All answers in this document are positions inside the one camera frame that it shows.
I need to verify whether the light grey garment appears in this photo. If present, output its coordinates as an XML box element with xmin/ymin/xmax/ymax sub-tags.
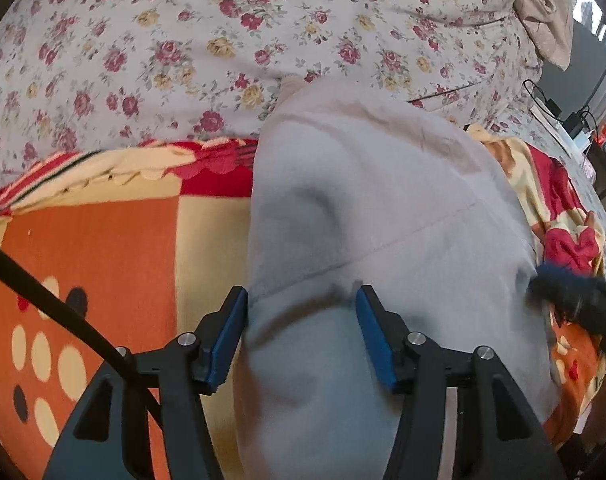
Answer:
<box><xmin>235</xmin><ymin>77</ymin><xmax>560</xmax><ymax>479</ymax></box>

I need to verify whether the white power strip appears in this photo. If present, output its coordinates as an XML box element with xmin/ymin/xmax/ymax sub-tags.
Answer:
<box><xmin>530</xmin><ymin>103</ymin><xmax>591</xmax><ymax>162</ymax></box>

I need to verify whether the orange red patterned blanket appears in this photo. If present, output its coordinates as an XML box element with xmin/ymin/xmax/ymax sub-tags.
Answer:
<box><xmin>0</xmin><ymin>125</ymin><xmax>606</xmax><ymax>479</ymax></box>

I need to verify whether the beige curtain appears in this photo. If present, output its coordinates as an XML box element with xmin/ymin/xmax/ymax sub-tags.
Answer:
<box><xmin>514</xmin><ymin>0</ymin><xmax>574</xmax><ymax>70</ymax></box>

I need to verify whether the floral white bed sheet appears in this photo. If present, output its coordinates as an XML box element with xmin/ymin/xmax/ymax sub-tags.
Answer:
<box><xmin>0</xmin><ymin>0</ymin><xmax>560</xmax><ymax>193</ymax></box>

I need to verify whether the black charger with cable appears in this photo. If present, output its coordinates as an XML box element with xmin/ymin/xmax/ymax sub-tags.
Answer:
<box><xmin>522</xmin><ymin>79</ymin><xmax>561</xmax><ymax>120</ymax></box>

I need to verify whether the black cable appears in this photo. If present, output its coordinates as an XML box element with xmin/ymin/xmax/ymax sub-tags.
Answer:
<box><xmin>0</xmin><ymin>234</ymin><xmax>164</xmax><ymax>430</ymax></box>

